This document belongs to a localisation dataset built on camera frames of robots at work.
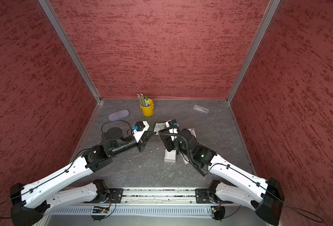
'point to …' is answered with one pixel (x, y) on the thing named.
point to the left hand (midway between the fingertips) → (153, 134)
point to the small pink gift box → (186, 162)
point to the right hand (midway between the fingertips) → (163, 137)
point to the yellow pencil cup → (147, 111)
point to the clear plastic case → (201, 108)
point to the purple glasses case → (118, 114)
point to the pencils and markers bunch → (144, 101)
